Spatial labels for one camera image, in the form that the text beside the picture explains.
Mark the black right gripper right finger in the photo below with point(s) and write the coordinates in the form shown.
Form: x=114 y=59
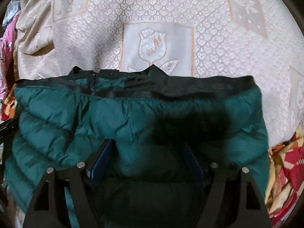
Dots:
x=231 y=197

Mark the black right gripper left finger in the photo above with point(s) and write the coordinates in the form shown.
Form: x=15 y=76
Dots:
x=48 y=207

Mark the dark green puffer jacket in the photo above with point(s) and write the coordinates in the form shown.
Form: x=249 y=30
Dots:
x=151 y=118

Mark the red yellow floral blanket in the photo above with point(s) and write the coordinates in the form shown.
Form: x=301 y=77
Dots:
x=285 y=182

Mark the cream embroidered bedspread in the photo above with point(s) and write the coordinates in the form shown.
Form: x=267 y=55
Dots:
x=197 y=38

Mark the pink patterned garment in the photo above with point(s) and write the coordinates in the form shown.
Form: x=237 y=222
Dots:
x=7 y=72

